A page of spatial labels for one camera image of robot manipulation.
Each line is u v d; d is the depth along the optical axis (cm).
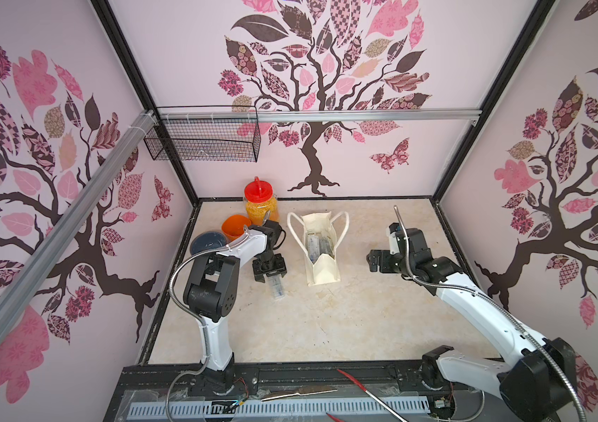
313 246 93
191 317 51
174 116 92
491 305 47
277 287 92
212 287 51
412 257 61
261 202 101
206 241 102
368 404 70
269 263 81
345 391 73
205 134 95
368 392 70
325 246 95
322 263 87
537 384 38
